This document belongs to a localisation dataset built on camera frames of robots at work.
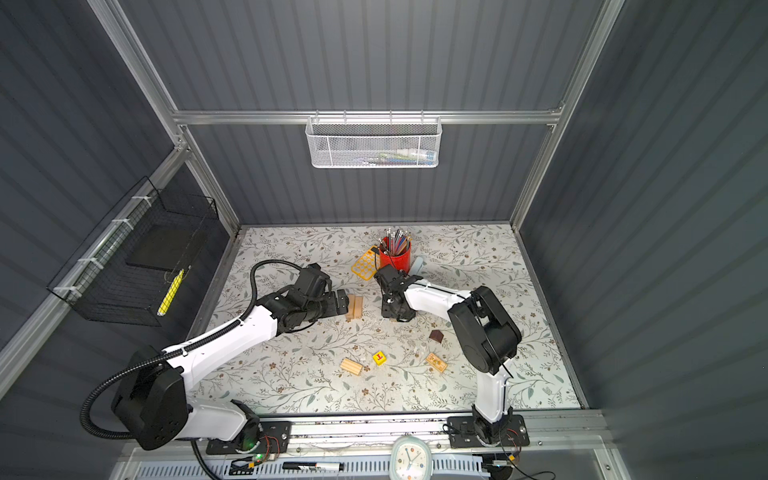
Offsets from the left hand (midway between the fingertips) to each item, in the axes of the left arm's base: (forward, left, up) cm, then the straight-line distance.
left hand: (337, 302), depth 85 cm
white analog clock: (-38, -18, -8) cm, 43 cm away
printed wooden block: (-15, -28, -10) cm, 33 cm away
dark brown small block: (-7, -29, -10) cm, 32 cm away
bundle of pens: (+21, -19, +2) cm, 28 cm away
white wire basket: (+58, -13, +16) cm, 62 cm away
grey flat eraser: (+17, -26, -7) cm, 32 cm away
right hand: (+2, -17, -11) cm, 20 cm away
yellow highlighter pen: (-5, +37, +15) cm, 40 cm away
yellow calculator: (+22, -8, -11) cm, 26 cm away
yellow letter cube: (-13, -11, -10) cm, 20 cm away
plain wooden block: (+4, -6, -11) cm, 13 cm away
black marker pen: (-38, +2, -11) cm, 39 cm away
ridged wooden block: (-15, -3, -11) cm, 19 cm away
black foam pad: (+10, +45, +15) cm, 49 cm away
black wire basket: (+3, +49, +17) cm, 52 cm away
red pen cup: (+16, -20, -2) cm, 25 cm away
